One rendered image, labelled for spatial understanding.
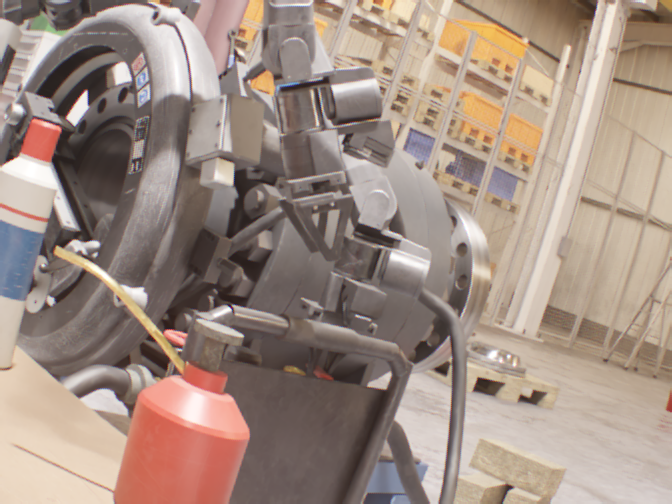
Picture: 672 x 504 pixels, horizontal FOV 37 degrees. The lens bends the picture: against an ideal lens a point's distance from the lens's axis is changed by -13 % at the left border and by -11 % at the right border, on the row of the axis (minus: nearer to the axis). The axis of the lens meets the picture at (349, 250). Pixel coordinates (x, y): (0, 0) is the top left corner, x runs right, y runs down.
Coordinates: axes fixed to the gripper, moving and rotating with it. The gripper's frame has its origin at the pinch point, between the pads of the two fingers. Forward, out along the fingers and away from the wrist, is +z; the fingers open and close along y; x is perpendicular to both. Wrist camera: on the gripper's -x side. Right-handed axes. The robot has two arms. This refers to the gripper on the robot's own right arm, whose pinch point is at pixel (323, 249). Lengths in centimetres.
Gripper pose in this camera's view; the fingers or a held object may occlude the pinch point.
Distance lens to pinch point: 136.9
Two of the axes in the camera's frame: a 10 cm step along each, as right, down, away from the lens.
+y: -2.2, -1.1, 9.7
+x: -9.6, 2.0, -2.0
